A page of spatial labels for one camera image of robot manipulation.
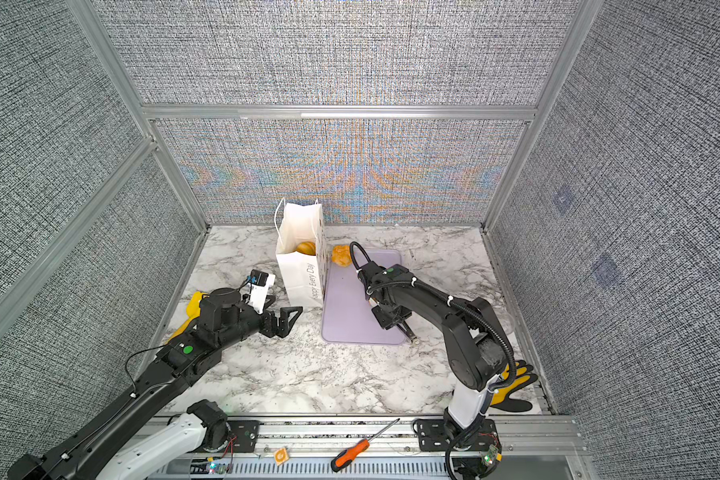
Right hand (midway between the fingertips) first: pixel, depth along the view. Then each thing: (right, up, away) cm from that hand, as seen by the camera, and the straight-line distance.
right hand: (396, 317), depth 89 cm
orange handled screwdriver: (-14, -28, -20) cm, 37 cm away
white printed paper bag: (-27, +17, -9) cm, 33 cm away
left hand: (-29, +6, -15) cm, 33 cm away
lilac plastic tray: (-15, -1, +6) cm, 16 cm away
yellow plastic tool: (-64, +1, +6) cm, 64 cm away
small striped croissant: (-29, +21, +11) cm, 37 cm away
